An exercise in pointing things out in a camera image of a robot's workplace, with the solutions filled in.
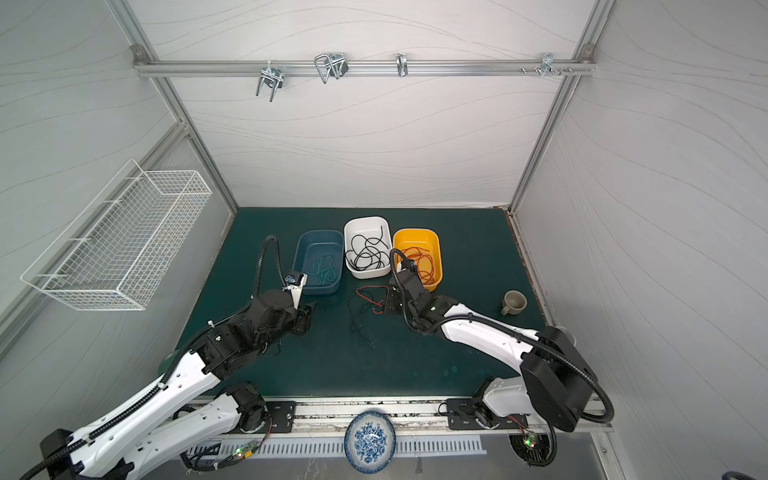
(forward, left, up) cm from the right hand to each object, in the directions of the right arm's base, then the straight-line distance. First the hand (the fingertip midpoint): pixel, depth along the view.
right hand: (390, 288), depth 85 cm
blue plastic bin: (+19, +27, -11) cm, 35 cm away
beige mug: (+2, -38, -10) cm, 39 cm away
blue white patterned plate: (-36, +3, -11) cm, 38 cm away
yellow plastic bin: (+25, -10, -12) cm, 30 cm away
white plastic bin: (+30, +10, -8) cm, 33 cm away
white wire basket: (-4, +63, +21) cm, 66 cm away
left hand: (-7, +20, +6) cm, 22 cm away
